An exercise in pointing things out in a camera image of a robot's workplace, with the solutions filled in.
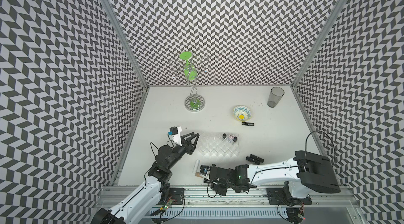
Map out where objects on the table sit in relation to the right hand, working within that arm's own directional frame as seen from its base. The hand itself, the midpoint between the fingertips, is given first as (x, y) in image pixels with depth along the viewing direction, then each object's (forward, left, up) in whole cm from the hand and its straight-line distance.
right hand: (215, 184), depth 77 cm
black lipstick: (+34, -20, 0) cm, 40 cm away
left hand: (+19, +9, +14) cm, 26 cm away
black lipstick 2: (+12, -22, +2) cm, 26 cm away
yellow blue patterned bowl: (+41, -19, +1) cm, 46 cm away
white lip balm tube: (+7, +10, +1) cm, 12 cm away
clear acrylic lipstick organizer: (+21, 0, -1) cm, 21 cm away
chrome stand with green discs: (+52, +14, +30) cm, 62 cm away
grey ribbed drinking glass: (+48, -39, +10) cm, 63 cm away
